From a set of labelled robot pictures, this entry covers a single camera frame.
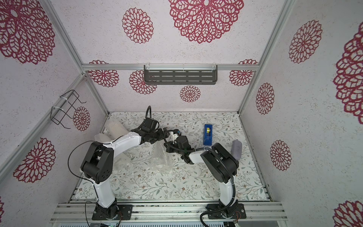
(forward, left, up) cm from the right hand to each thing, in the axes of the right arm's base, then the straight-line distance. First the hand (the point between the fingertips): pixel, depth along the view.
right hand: (162, 143), depth 92 cm
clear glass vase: (-13, -1, -1) cm, 13 cm away
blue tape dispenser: (+10, -31, -4) cm, 33 cm away
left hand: (+5, -2, +1) cm, 5 cm away
